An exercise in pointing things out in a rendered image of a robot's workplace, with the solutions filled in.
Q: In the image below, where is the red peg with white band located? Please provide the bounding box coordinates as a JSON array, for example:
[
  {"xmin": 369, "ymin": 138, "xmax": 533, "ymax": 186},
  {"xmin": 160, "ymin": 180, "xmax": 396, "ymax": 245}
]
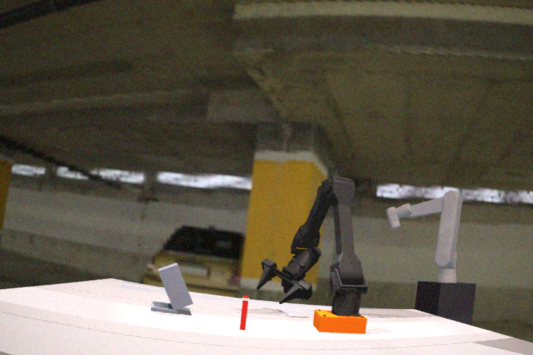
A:
[{"xmin": 239, "ymin": 296, "xmax": 249, "ymax": 330}]

